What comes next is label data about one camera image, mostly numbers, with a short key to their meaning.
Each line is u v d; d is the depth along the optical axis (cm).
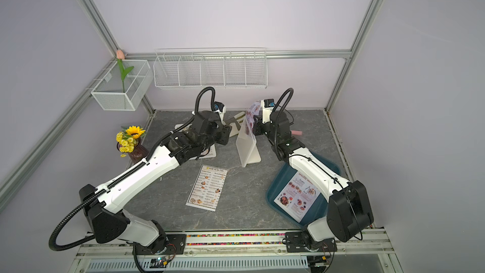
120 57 89
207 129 54
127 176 44
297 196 85
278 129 59
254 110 81
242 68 106
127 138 76
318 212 81
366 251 73
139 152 84
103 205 40
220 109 63
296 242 74
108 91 83
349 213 42
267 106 68
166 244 71
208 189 89
